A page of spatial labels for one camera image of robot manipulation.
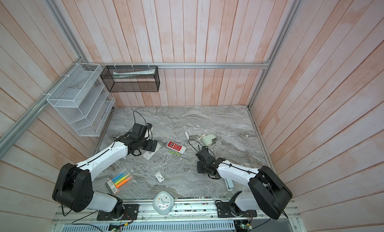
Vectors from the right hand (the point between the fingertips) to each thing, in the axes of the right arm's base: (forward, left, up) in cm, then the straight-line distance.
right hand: (201, 165), depth 90 cm
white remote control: (+6, +33, +2) cm, 34 cm away
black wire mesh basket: (+52, +50, +26) cm, 77 cm away
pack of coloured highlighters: (-9, +45, +2) cm, 46 cm away
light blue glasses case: (-11, -15, +5) cm, 20 cm away
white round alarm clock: (-21, +20, +3) cm, 29 cm away
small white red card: (-8, +24, +2) cm, 25 cm away
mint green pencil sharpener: (+16, -5, +5) cm, 17 cm away
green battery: (+8, +19, +1) cm, 21 cm away
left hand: (+8, +32, +10) cm, 34 cm away
